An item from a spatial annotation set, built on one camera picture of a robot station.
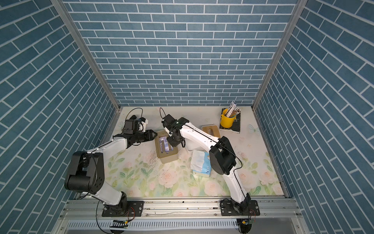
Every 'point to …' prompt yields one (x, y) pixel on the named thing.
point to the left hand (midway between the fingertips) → (157, 134)
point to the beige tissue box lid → (163, 133)
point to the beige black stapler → (132, 117)
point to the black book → (236, 126)
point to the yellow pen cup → (226, 122)
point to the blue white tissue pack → (200, 163)
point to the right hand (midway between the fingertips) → (175, 142)
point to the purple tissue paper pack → (164, 145)
